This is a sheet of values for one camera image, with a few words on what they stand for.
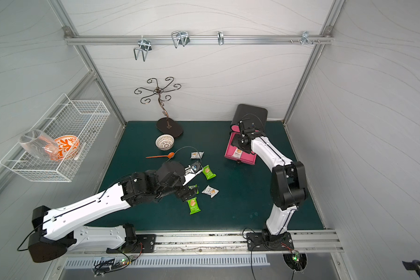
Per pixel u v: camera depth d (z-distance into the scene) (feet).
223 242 2.46
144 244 2.41
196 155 3.32
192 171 1.91
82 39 2.56
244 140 2.21
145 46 2.57
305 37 2.51
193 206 2.73
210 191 2.87
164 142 3.53
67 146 2.18
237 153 3.23
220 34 2.76
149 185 1.63
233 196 2.93
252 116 2.35
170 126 3.85
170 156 3.35
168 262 2.30
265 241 2.18
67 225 1.31
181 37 2.47
